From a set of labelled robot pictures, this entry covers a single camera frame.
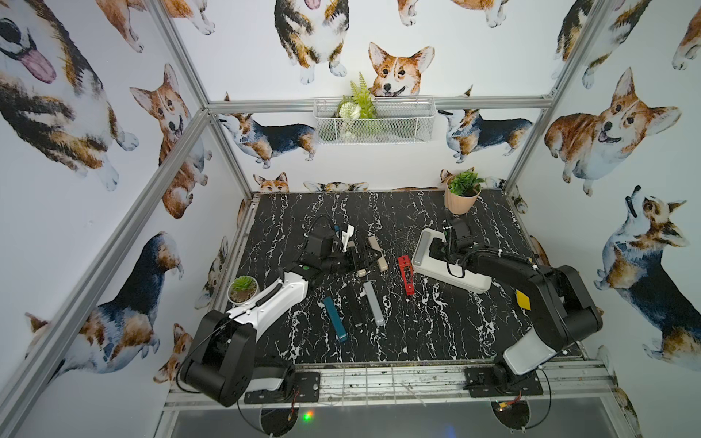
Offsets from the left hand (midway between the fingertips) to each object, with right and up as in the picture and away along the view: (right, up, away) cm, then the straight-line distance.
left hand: (376, 255), depth 81 cm
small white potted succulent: (-40, -10, +1) cm, 42 cm away
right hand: (+19, +2, +13) cm, 23 cm away
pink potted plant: (+34, +22, +24) cm, 47 cm away
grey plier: (0, -16, +7) cm, 18 cm away
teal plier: (-12, -21, +3) cm, 24 cm away
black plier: (-7, -18, +8) cm, 21 cm away
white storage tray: (+18, -6, +17) cm, 25 cm away
